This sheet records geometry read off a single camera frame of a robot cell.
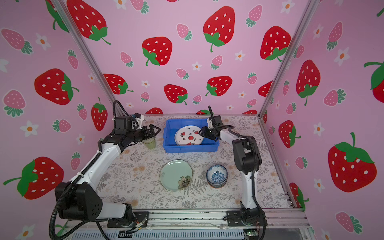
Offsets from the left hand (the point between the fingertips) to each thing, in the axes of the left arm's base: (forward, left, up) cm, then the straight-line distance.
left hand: (155, 130), depth 82 cm
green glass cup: (+6, +10, -21) cm, 24 cm away
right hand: (+12, -26, -16) cm, 33 cm away
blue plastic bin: (+7, -4, -26) cm, 27 cm away
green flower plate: (-16, -11, -25) cm, 31 cm away
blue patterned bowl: (-19, -35, -16) cm, 43 cm away
